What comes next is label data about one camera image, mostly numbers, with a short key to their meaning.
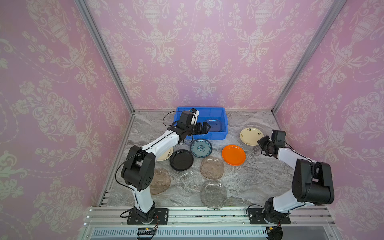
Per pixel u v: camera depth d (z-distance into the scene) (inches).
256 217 28.7
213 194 32.0
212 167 35.4
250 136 39.7
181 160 36.2
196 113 32.6
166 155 37.3
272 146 28.2
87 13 28.2
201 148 39.3
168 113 31.2
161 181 33.6
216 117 45.4
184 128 27.7
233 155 37.2
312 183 17.7
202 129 31.3
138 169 18.7
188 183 33.5
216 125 43.4
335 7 27.2
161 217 29.4
